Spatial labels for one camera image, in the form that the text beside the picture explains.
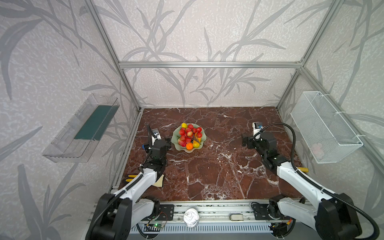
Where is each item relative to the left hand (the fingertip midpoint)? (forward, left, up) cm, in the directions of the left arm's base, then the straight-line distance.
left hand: (159, 133), depth 85 cm
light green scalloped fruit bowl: (+3, -7, -13) cm, 15 cm away
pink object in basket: (-13, -82, +5) cm, 83 cm away
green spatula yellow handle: (-16, -85, -12) cm, 87 cm away
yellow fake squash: (+12, -13, -9) cm, 20 cm away
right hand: (+2, -52, +3) cm, 52 cm away
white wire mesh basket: (-13, -78, +19) cm, 82 cm away
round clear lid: (-40, -20, -10) cm, 46 cm away
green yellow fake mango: (-1, -21, -11) cm, 24 cm away
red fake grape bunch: (+3, -15, -5) cm, 16 cm away
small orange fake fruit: (-2, -17, -12) cm, 21 cm away
